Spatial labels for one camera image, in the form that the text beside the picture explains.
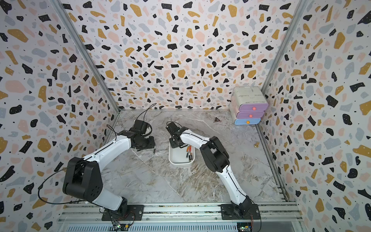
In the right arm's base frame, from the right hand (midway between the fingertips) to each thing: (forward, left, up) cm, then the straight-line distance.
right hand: (175, 143), depth 101 cm
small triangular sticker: (+24, -31, -1) cm, 39 cm away
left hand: (-6, +11, +10) cm, 16 cm away
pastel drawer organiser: (+19, -49, +19) cm, 56 cm away
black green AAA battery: (-11, -11, 0) cm, 15 cm away
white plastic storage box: (-9, -6, 0) cm, 11 cm away
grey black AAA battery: (-7, +14, -1) cm, 15 cm away
